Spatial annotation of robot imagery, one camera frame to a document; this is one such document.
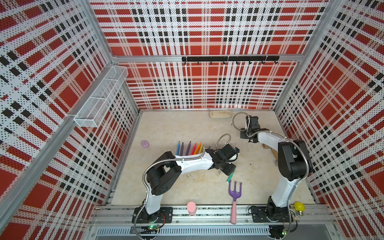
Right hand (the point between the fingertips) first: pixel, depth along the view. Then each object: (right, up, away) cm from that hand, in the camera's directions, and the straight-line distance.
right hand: (246, 131), depth 100 cm
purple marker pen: (-43, -12, -1) cm, 45 cm away
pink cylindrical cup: (-35, -33, -32) cm, 58 cm away
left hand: (-13, -20, -15) cm, 28 cm away
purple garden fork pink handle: (-12, -34, -19) cm, 40 cm away
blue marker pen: (-46, -11, -1) cm, 47 cm away
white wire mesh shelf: (-98, +13, -9) cm, 99 cm away
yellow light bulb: (+20, -37, -25) cm, 49 cm away
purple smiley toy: (-68, -8, -1) cm, 69 cm away
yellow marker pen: (-31, -11, 0) cm, 33 cm away
